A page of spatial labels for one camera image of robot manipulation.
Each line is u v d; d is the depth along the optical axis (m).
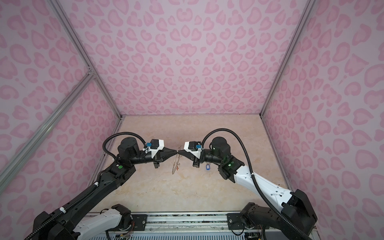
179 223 0.75
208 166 0.91
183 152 0.57
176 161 0.68
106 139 1.09
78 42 0.80
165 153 0.63
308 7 0.69
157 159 0.60
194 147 0.54
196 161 0.60
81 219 0.45
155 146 0.55
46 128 0.63
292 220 0.39
